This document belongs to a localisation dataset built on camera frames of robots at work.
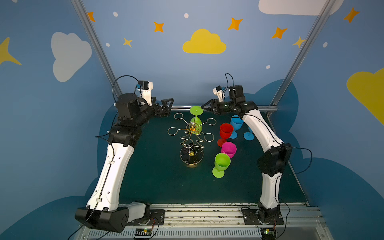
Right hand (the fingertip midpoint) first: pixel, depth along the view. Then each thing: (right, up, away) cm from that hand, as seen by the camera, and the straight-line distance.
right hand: (205, 106), depth 81 cm
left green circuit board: (-32, -64, -8) cm, 72 cm away
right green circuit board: (+31, -65, -7) cm, 72 cm away
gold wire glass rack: (-8, -27, +15) cm, 32 cm away
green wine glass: (-4, -2, +1) cm, 5 cm away
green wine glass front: (+10, -31, +3) cm, 33 cm away
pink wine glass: (+15, -24, +5) cm, 29 cm away
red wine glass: (+14, -13, +12) cm, 23 cm away
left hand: (-20, +2, -16) cm, 26 cm away
